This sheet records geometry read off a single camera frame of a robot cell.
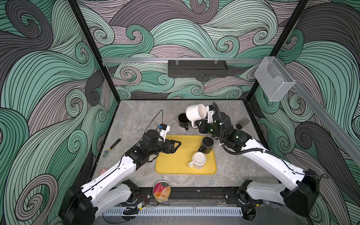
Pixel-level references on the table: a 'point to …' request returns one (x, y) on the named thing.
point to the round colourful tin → (161, 191)
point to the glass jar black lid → (243, 123)
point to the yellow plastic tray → (177, 162)
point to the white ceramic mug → (199, 160)
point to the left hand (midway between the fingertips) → (177, 142)
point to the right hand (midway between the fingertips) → (196, 122)
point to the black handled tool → (106, 151)
